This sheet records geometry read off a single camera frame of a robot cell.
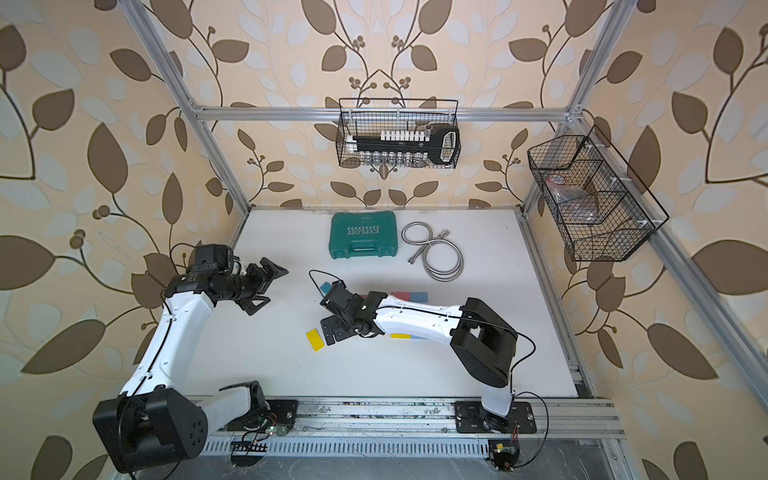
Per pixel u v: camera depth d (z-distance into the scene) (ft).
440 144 2.76
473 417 2.50
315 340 2.91
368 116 2.99
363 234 3.52
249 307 2.32
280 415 2.42
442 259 3.45
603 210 2.38
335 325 2.40
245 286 2.19
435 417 2.47
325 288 3.21
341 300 2.09
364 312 1.96
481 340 1.50
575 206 2.31
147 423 1.42
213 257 2.02
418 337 1.71
